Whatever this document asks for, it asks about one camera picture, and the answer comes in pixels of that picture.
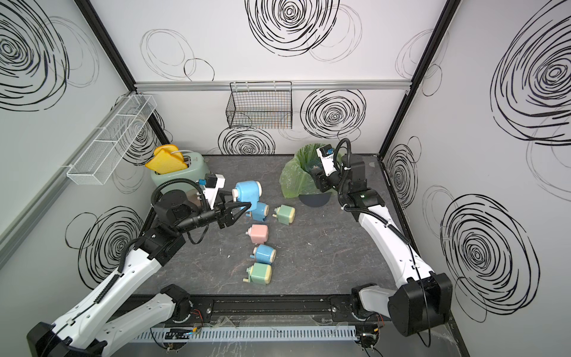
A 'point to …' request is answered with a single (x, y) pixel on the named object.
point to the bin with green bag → (296, 179)
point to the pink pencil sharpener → (259, 233)
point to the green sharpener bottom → (259, 274)
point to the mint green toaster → (196, 170)
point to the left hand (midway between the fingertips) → (245, 201)
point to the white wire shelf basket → (100, 158)
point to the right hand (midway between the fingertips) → (320, 167)
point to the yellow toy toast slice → (166, 158)
